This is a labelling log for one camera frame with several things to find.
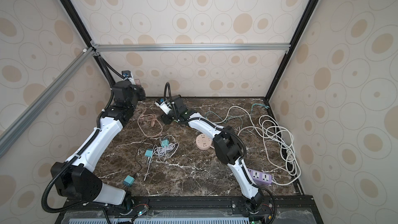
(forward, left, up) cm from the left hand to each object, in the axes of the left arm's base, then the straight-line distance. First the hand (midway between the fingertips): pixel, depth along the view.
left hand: (140, 81), depth 75 cm
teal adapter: (-21, +1, -36) cm, 42 cm away
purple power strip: (-35, -60, -34) cm, 78 cm away
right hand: (-3, -6, -21) cm, 22 cm away
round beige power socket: (-14, -31, -36) cm, 49 cm away
